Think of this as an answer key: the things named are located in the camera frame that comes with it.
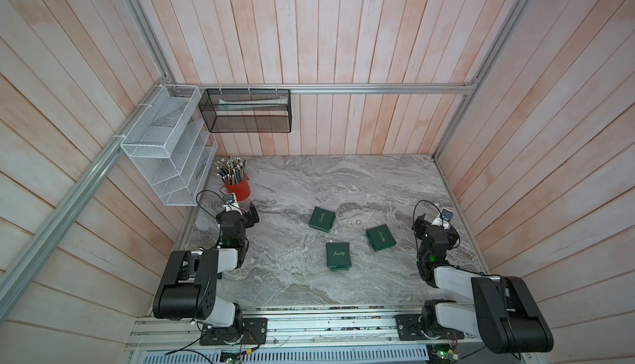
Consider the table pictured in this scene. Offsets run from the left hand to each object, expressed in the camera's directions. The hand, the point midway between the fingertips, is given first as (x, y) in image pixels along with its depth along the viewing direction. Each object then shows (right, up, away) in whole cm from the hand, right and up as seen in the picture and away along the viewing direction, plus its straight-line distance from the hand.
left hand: (241, 207), depth 93 cm
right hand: (+73, -3, -5) cm, 73 cm away
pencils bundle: (-4, +15, 0) cm, 15 cm away
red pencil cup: (-2, +7, +9) cm, 11 cm away
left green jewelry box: (+31, -5, +2) cm, 32 cm away
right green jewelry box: (+53, -11, -3) cm, 54 cm away
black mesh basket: (-1, +41, +12) cm, 43 cm away
